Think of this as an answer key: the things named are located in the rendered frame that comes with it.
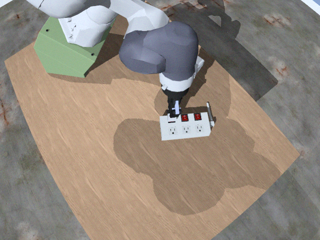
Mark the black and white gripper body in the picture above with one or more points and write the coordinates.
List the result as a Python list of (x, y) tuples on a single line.
[(175, 96)]

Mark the white power strip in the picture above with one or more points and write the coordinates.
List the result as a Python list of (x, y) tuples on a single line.
[(190, 125)]

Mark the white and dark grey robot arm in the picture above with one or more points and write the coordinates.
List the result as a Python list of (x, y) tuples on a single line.
[(152, 44)]

